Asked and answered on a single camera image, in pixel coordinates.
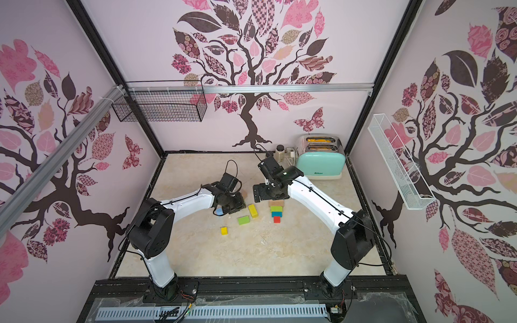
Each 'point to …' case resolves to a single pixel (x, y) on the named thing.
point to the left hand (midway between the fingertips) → (243, 210)
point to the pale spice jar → (280, 153)
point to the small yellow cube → (224, 231)
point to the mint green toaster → (320, 156)
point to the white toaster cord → (290, 153)
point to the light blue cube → (219, 211)
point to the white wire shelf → (411, 186)
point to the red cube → (277, 219)
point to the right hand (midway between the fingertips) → (267, 197)
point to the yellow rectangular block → (253, 211)
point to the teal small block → (277, 214)
